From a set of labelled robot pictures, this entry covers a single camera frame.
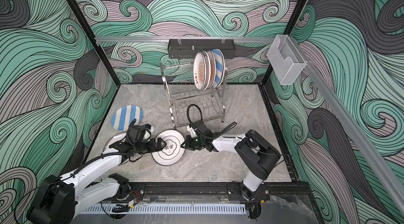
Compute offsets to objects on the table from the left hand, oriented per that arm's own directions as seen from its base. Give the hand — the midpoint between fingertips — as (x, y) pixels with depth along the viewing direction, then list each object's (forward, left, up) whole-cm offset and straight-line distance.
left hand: (161, 144), depth 84 cm
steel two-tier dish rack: (+26, -9, +22) cm, 35 cm away
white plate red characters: (+5, +27, -3) cm, 28 cm away
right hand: (-1, -11, 0) cm, 11 cm away
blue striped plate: (+20, +29, -5) cm, 35 cm away
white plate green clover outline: (-4, -7, -2) cm, 8 cm away
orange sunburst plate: (+28, -21, +30) cm, 45 cm away
